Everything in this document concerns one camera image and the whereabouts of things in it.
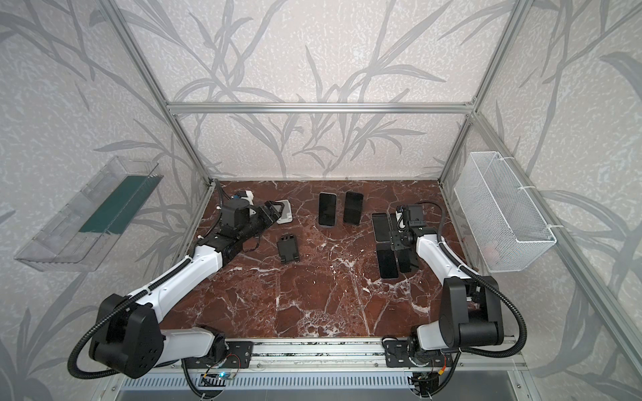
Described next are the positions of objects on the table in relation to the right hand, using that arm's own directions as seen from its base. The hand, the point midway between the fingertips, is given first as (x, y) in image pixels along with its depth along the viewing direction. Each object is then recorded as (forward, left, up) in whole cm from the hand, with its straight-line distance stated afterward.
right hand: (405, 230), depth 92 cm
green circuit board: (-44, +58, -7) cm, 73 cm away
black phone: (+8, +29, +2) cm, 31 cm away
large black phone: (+7, +7, -9) cm, 13 cm away
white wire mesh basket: (-15, -17, +26) cm, 34 cm away
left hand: (+2, +43, +14) cm, 46 cm away
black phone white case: (-8, +6, -10) cm, 14 cm away
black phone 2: (+12, +19, -2) cm, 23 cm away
